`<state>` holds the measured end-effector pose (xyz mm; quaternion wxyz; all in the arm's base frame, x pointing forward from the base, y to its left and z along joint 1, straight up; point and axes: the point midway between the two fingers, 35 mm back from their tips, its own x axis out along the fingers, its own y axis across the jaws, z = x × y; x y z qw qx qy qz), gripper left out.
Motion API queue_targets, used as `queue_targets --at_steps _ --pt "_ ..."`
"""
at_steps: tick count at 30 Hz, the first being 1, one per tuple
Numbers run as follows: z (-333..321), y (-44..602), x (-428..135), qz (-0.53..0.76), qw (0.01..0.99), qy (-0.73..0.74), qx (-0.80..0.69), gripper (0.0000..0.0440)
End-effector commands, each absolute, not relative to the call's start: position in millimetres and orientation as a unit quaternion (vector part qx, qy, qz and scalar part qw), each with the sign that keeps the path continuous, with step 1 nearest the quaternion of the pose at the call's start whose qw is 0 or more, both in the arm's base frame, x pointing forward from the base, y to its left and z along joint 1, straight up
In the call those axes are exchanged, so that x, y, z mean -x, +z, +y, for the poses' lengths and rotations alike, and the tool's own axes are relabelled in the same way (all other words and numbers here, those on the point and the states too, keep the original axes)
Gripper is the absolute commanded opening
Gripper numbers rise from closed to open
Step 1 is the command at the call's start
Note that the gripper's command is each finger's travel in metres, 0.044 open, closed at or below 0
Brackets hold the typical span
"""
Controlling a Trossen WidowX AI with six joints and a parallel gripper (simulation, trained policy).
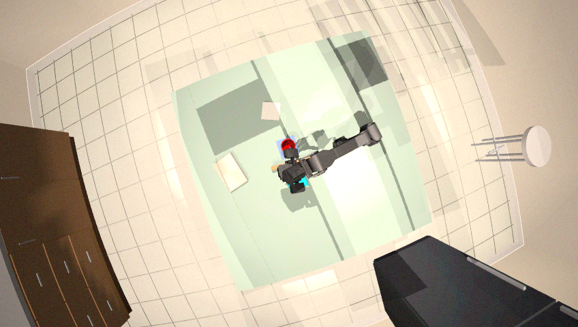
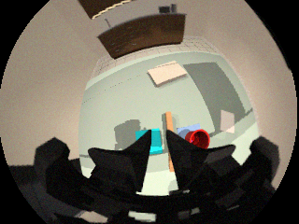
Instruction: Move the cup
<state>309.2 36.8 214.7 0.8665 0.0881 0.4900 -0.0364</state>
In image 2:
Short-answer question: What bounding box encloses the tan wooden bar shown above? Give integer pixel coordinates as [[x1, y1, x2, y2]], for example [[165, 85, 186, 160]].
[[164, 112, 175, 172]]

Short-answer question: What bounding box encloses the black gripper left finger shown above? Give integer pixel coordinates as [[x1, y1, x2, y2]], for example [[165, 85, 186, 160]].
[[87, 130, 152, 193]]

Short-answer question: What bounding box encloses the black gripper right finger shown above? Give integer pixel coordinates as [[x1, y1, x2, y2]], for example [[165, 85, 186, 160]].
[[165, 130, 235, 191]]

